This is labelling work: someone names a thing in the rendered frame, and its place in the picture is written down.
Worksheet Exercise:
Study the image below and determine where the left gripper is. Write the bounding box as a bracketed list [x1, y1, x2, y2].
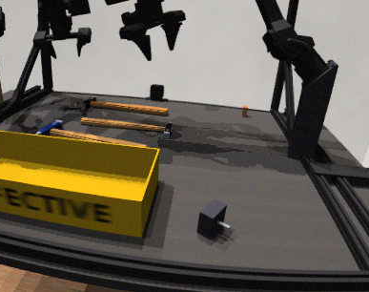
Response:
[119, 0, 186, 61]

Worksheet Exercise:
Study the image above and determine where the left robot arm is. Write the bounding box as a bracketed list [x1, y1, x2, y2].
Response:
[121, 0, 330, 84]

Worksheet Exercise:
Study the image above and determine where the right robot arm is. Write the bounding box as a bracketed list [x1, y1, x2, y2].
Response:
[0, 0, 91, 37]

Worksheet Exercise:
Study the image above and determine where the yellow bin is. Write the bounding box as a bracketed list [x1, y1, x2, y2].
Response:
[0, 131, 159, 238]

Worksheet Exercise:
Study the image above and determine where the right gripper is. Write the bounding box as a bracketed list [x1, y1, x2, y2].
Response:
[33, 18, 92, 59]

